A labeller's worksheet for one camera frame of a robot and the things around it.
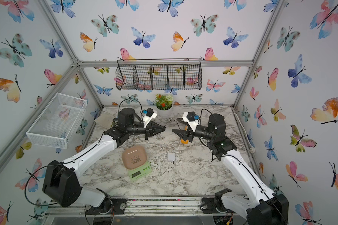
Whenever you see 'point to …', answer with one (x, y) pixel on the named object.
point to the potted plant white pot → (164, 105)
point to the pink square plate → (134, 156)
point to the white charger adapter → (171, 156)
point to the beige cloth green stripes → (105, 120)
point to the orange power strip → (187, 141)
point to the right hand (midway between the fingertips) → (177, 123)
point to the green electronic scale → (134, 174)
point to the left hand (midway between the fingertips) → (165, 128)
